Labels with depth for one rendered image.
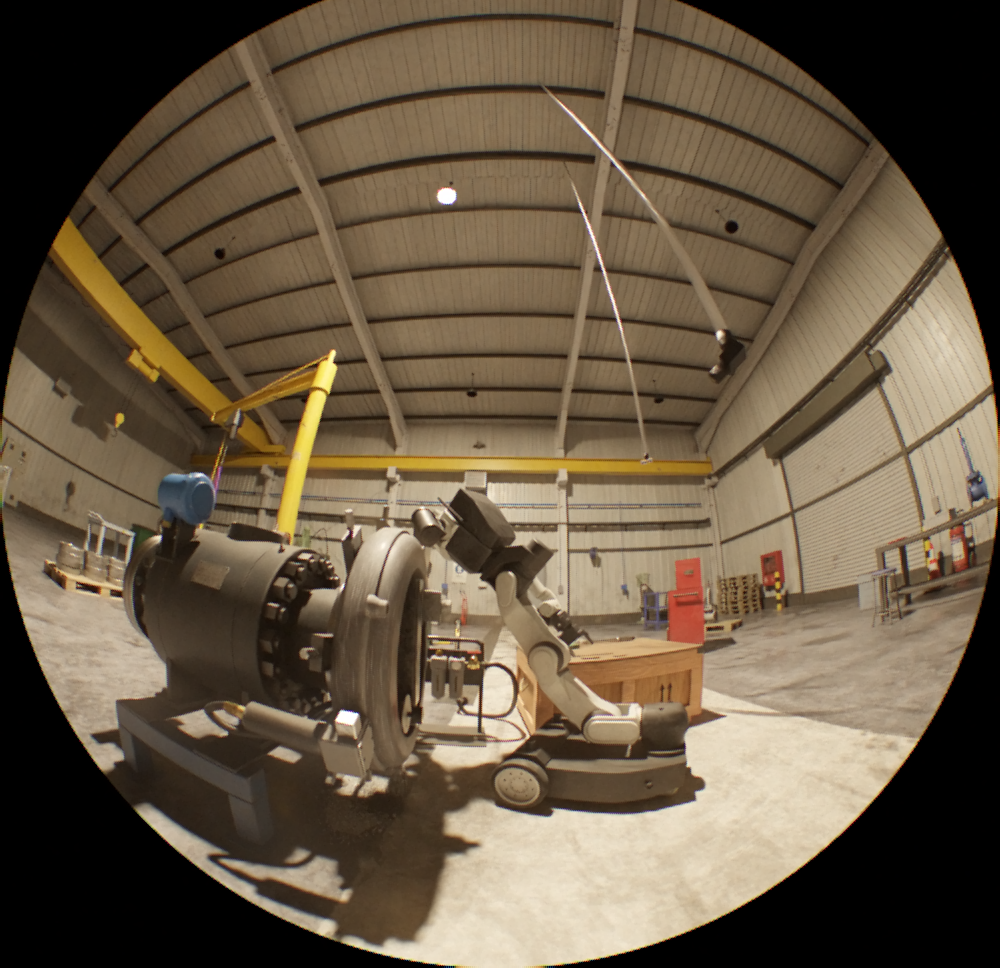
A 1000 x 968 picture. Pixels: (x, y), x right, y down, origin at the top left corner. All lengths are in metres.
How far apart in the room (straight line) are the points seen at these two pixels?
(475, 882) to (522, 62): 8.31
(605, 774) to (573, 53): 8.26
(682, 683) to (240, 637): 2.02
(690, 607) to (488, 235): 8.36
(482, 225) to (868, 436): 10.02
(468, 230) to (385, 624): 8.50
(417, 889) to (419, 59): 8.41
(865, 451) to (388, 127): 12.02
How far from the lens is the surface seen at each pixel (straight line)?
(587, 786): 1.33
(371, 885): 1.05
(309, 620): 1.04
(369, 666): 0.76
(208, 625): 1.08
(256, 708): 0.86
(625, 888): 1.06
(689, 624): 4.64
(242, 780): 1.02
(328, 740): 0.74
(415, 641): 1.02
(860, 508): 9.33
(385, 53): 7.76
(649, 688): 2.03
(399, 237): 9.11
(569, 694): 1.39
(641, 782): 1.33
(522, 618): 1.39
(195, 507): 1.22
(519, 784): 1.34
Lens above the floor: 0.77
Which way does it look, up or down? 22 degrees up
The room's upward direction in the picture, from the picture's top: 2 degrees clockwise
